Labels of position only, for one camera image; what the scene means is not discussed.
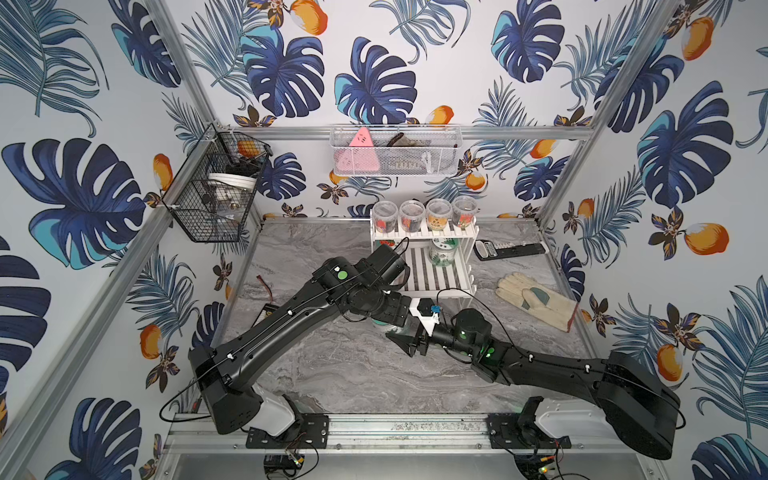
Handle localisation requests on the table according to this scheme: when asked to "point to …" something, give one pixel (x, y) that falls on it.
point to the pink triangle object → (359, 157)
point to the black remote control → (484, 250)
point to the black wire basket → (212, 197)
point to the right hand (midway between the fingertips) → (396, 315)
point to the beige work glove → (546, 304)
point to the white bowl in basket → (231, 182)
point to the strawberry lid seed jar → (390, 243)
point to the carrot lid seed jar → (388, 328)
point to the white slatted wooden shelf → (456, 281)
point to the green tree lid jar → (443, 251)
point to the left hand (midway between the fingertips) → (395, 307)
